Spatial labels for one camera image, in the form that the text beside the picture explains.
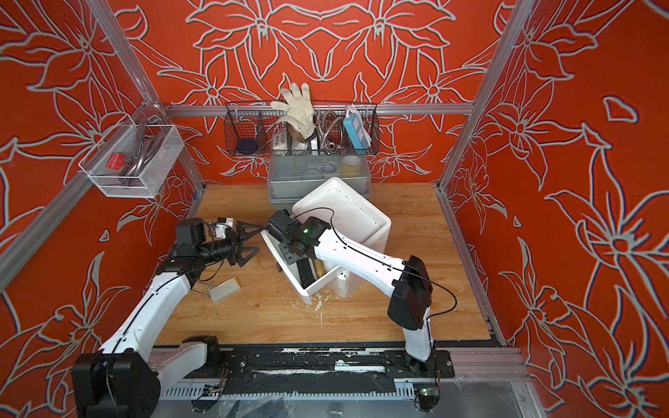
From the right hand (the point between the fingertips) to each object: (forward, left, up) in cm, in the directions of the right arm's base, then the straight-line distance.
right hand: (289, 249), depth 77 cm
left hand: (+2, +8, +4) cm, 9 cm away
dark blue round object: (+42, +22, +8) cm, 48 cm away
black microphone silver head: (-8, -6, 0) cm, 10 cm away
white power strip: (+39, +7, +12) cm, 41 cm away
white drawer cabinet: (+10, -17, +6) cm, 21 cm away
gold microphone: (-6, -10, -1) cm, 11 cm away
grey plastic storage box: (+31, +3, +1) cm, 31 cm away
